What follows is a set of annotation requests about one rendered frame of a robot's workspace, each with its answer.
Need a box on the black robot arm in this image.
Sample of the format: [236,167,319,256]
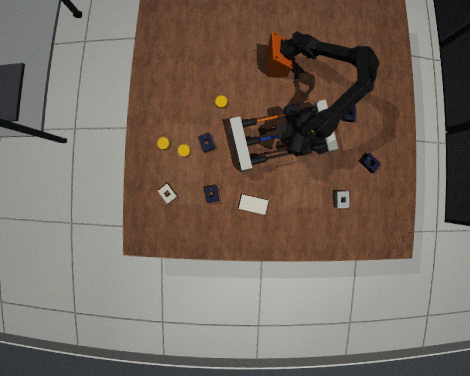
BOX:
[276,31,379,156]

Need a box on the white square block with hole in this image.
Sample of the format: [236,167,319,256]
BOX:
[158,184,178,204]

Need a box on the yellow round disc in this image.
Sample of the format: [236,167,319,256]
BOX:
[215,96,227,109]
[157,137,170,150]
[178,145,191,157]

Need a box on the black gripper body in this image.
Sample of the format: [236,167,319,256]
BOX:
[284,103,312,154]

